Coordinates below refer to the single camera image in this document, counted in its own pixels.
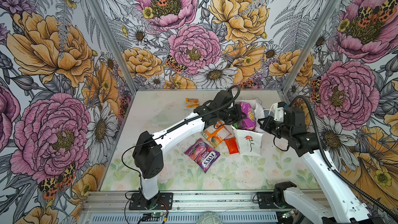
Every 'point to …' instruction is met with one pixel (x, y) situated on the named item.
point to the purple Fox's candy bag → (203, 155)
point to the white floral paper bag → (250, 141)
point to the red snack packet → (232, 145)
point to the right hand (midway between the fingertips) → (257, 125)
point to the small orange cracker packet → (192, 102)
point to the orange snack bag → (215, 134)
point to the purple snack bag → (249, 123)
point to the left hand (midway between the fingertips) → (246, 120)
